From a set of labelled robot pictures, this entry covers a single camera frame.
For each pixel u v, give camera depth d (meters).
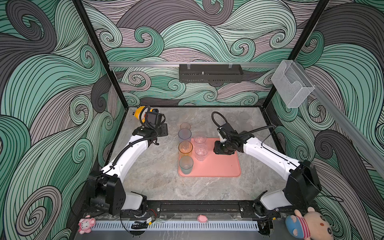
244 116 1.06
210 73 0.95
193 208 0.74
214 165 0.90
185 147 0.86
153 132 0.60
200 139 0.97
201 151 0.92
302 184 0.41
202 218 0.70
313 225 0.63
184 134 1.04
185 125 1.01
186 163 0.86
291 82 0.79
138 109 1.23
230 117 1.08
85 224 0.67
